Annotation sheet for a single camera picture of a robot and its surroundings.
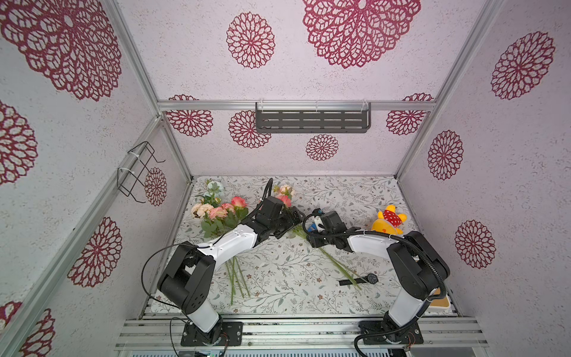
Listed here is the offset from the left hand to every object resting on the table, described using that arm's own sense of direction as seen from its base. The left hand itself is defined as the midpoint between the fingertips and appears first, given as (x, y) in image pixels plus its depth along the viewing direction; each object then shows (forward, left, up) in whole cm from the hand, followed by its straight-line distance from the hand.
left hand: (299, 221), depth 87 cm
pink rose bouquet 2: (+7, +34, -7) cm, 35 cm away
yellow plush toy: (+4, -39, -8) cm, 40 cm away
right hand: (0, -5, -11) cm, 12 cm away
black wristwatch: (-18, -28, -13) cm, 35 cm away
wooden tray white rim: (-29, -46, -7) cm, 55 cm away
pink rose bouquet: (+22, +6, -10) cm, 25 cm away
